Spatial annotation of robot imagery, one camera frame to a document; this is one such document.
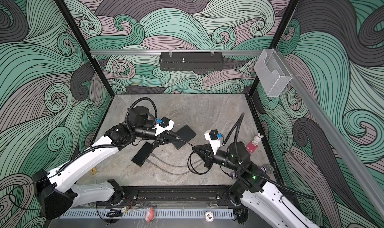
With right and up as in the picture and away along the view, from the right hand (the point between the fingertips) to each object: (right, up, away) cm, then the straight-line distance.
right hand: (194, 149), depth 62 cm
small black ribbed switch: (-30, -11, +23) cm, 40 cm away
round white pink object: (+6, -30, +1) cm, 30 cm away
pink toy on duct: (-20, -30, +2) cm, 36 cm away
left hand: (-7, +5, +1) cm, 9 cm away
